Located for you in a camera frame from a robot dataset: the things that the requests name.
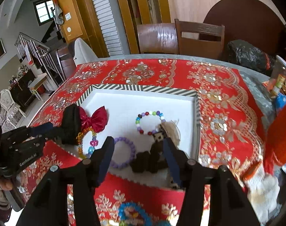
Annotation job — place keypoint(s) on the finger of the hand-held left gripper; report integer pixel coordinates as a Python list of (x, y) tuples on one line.
[(53, 138), (45, 127)]

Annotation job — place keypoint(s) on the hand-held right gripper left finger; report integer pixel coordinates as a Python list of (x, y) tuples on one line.
[(105, 160)]

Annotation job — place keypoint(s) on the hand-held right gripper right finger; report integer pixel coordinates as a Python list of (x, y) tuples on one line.
[(172, 162)]

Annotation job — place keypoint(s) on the black headband with red bow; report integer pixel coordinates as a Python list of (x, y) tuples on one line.
[(70, 122)]

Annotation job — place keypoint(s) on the black hair scrunchie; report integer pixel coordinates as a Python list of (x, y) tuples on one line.
[(143, 162)]

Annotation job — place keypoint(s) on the beige lace hair bow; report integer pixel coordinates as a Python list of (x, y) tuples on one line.
[(172, 129)]

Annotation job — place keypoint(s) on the striped white box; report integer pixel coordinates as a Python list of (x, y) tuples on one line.
[(119, 103)]

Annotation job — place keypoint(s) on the person's left hand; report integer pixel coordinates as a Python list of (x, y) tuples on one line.
[(5, 184)]

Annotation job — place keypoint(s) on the white ornate chair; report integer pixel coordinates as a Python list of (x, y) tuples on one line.
[(10, 103)]

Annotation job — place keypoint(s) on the dark wooden cabinet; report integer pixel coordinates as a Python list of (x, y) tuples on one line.
[(21, 87)]

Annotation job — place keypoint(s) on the small white table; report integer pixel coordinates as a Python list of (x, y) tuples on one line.
[(38, 80)]

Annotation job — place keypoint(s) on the dark wooden chair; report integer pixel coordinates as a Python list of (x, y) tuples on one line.
[(64, 63)]

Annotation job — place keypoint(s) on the metal stair railing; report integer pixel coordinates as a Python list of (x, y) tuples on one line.
[(41, 51)]

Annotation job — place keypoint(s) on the red floral tablecloth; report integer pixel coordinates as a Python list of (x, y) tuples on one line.
[(227, 103)]

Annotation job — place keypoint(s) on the white knit glove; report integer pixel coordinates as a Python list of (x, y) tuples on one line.
[(265, 193)]

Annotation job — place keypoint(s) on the red plastic bag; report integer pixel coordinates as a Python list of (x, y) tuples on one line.
[(281, 134)]

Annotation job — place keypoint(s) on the window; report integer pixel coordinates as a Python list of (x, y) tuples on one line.
[(44, 10)]

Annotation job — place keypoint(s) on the slatted wooden chair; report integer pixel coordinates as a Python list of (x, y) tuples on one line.
[(199, 43)]

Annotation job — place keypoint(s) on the glossy wooden chair back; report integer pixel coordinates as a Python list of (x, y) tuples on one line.
[(157, 37)]

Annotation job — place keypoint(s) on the blue packet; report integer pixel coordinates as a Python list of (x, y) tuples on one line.
[(282, 101)]

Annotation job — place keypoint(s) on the black plastic bag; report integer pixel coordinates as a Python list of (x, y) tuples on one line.
[(248, 54)]

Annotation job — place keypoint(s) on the glass jar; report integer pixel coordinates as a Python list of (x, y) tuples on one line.
[(279, 75)]

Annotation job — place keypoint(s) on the round brown tabletop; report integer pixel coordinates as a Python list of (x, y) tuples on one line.
[(246, 16)]

